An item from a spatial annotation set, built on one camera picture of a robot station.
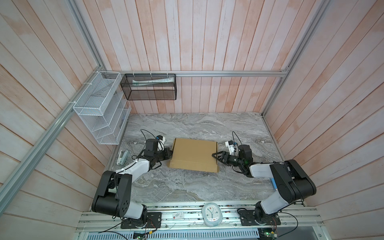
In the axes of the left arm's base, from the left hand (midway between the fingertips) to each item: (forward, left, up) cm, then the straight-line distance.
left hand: (173, 154), depth 91 cm
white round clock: (-32, -22, -4) cm, 39 cm away
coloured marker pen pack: (-28, -40, +28) cm, 56 cm away
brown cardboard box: (-2, -13, +3) cm, 14 cm away
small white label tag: (-32, -5, -5) cm, 33 cm away
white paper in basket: (+34, +17, +29) cm, 47 cm away
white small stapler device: (-1, +33, -4) cm, 33 cm away
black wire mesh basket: (+44, +18, +19) cm, 51 cm away
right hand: (-1, -26, 0) cm, 26 cm away
